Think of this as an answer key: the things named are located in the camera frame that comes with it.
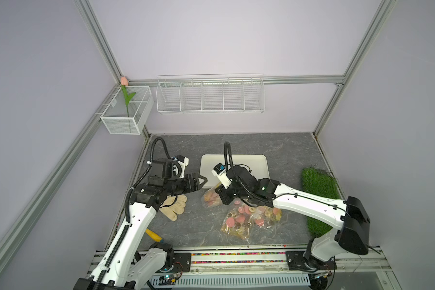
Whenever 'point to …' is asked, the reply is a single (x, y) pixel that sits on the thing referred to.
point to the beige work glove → (173, 205)
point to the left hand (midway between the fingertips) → (201, 183)
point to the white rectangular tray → (258, 164)
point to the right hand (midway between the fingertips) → (215, 189)
